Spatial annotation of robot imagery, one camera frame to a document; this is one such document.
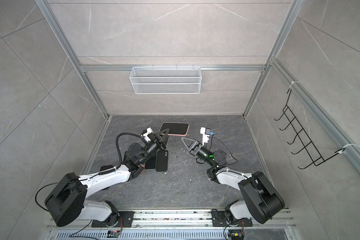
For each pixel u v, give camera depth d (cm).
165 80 100
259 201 43
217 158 60
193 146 67
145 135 73
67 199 42
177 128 68
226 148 101
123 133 73
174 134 70
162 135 70
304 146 63
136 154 58
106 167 92
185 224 73
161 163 92
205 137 69
